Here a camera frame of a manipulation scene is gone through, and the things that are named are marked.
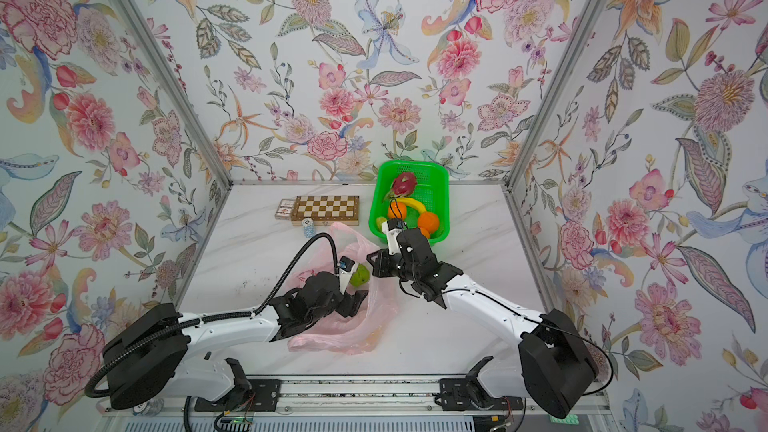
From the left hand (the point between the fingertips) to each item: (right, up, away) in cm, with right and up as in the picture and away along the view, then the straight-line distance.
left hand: (362, 291), depth 84 cm
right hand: (+1, +10, -3) cm, 11 cm away
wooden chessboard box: (-15, +23, +26) cm, 38 cm away
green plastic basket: (+25, +30, +34) cm, 52 cm away
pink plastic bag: (+1, -5, -16) cm, 17 cm away
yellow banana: (+17, +25, +31) cm, 44 cm away
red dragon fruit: (+13, +32, +28) cm, 44 cm away
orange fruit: (+9, +22, +30) cm, 39 cm away
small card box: (-31, +22, +27) cm, 46 cm away
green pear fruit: (+4, +18, +17) cm, 25 cm away
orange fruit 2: (+21, +19, +16) cm, 32 cm away
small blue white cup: (-19, +17, +17) cm, 31 cm away
